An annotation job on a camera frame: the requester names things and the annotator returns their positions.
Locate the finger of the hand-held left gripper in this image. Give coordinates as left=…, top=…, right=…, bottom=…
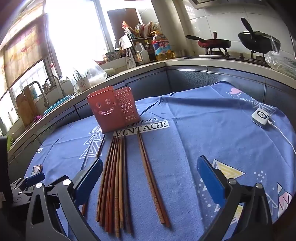
left=10, top=172, right=45, bottom=207

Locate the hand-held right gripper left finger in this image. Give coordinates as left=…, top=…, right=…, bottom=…
left=25, top=158, right=104, bottom=241

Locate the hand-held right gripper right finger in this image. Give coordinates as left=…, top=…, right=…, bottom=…
left=196, top=156, right=273, bottom=241

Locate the bundle of wooden chopsticks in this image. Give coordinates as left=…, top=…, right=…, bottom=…
left=81, top=131, right=171, bottom=234

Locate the pink plastic chopstick holder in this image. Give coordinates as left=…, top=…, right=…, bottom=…
left=87, top=86, right=139, bottom=134

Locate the blue printed tablecloth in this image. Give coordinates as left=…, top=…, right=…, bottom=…
left=24, top=81, right=296, bottom=241

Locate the wooden cutting board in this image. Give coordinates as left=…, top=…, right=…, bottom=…
left=15, top=87, right=38, bottom=127

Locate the blue plastic basin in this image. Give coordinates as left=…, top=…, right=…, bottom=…
left=43, top=95, right=74, bottom=115

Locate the small white square device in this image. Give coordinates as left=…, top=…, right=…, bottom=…
left=251, top=108, right=273, bottom=129

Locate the steel kitchen faucet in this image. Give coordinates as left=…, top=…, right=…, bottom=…
left=22, top=81, right=50, bottom=108
left=44, top=75, right=65, bottom=98

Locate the white mug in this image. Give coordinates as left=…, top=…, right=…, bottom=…
left=74, top=77, right=90, bottom=93

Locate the plastic bag with green onions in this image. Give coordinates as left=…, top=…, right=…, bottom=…
left=69, top=62, right=108, bottom=86

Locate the printed roller blind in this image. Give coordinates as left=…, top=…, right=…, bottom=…
left=0, top=14, right=50, bottom=88

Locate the black gas stove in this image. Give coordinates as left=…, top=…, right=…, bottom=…
left=198, top=46, right=278, bottom=67

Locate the white plastic jug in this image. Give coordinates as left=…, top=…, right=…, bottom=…
left=135, top=42, right=150, bottom=65

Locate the red frying pan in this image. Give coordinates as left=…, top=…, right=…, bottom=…
left=186, top=32, right=232, bottom=48

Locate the clear plastic bag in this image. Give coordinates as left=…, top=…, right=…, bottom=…
left=264, top=38, right=296, bottom=78

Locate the cooking oil bottle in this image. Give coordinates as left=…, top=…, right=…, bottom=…
left=151, top=31, right=175, bottom=62

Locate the black wok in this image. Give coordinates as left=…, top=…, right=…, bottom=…
left=238, top=18, right=281, bottom=52

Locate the rack of seasoning packets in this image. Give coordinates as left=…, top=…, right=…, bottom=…
left=118, top=21, right=160, bottom=63

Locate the brown board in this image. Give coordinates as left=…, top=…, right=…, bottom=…
left=107, top=8, right=141, bottom=50

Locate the range hood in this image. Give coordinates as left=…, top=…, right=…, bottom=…
left=192, top=0, right=222, bottom=10

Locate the white cable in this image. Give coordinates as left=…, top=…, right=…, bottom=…
left=269, top=120, right=296, bottom=154

